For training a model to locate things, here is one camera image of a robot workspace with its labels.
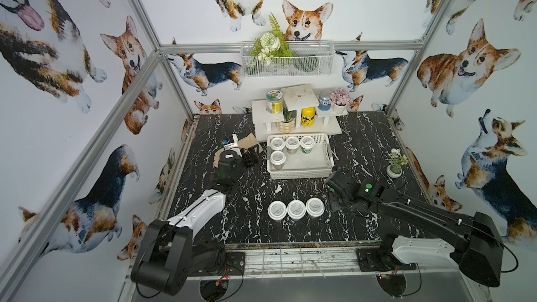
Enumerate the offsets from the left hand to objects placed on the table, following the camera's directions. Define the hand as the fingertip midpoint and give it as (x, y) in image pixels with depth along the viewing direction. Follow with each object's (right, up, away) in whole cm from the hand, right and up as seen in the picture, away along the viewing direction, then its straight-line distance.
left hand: (250, 142), depth 86 cm
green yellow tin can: (+10, +18, +10) cm, 23 cm away
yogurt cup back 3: (+25, -1, +15) cm, 29 cm away
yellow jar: (+26, +12, +24) cm, 37 cm away
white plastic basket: (+22, -8, +18) cm, 29 cm away
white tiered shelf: (+23, +13, +21) cm, 34 cm away
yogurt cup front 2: (+19, -25, -5) cm, 32 cm away
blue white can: (+33, +17, +12) cm, 39 cm away
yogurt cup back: (+11, -1, +15) cm, 18 cm away
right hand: (+34, -20, -6) cm, 39 cm away
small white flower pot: (+63, -12, +7) cm, 64 cm away
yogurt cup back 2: (+18, -2, +15) cm, 23 cm away
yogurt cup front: (+11, -26, -6) cm, 29 cm away
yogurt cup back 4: (+11, -8, +9) cm, 16 cm away
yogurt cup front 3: (+26, -25, -5) cm, 36 cm away
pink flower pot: (+39, +15, +11) cm, 44 cm away
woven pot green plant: (+17, +10, +24) cm, 31 cm away
